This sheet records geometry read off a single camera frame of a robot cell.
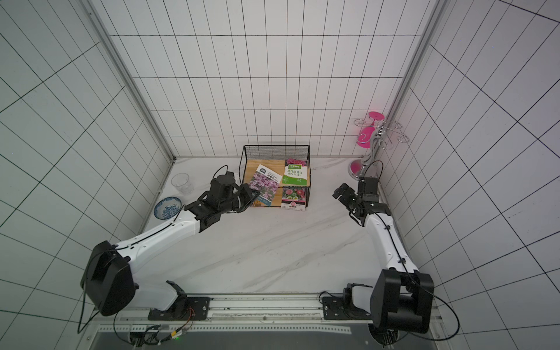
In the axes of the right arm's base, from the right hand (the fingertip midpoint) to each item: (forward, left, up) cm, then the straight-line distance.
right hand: (334, 193), depth 86 cm
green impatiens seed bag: (+9, +16, +1) cm, 19 cm away
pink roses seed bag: (+6, +16, -13) cm, 22 cm away
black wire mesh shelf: (+8, +22, +2) cm, 23 cm away
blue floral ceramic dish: (-3, +74, -12) cm, 75 cm away
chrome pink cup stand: (+26, -19, +12) cm, 34 cm away
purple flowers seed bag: (+1, +28, +4) cm, 28 cm away
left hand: (-6, +29, +4) cm, 30 cm away
